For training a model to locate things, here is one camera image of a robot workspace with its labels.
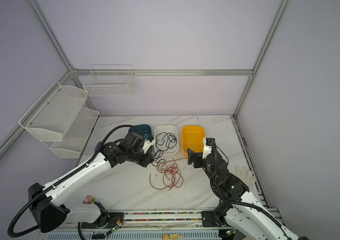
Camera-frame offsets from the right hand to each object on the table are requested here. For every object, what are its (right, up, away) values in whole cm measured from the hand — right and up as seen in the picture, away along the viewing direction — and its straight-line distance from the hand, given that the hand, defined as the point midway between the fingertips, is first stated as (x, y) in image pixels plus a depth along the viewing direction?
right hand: (195, 148), depth 71 cm
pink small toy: (-55, -28, +6) cm, 62 cm away
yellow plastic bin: (+4, +3, +38) cm, 38 cm away
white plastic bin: (-11, +9, +37) cm, 39 cm away
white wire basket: (-53, +41, +25) cm, 71 cm away
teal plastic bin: (-30, +9, +37) cm, 49 cm away
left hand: (-21, -7, +3) cm, 23 cm away
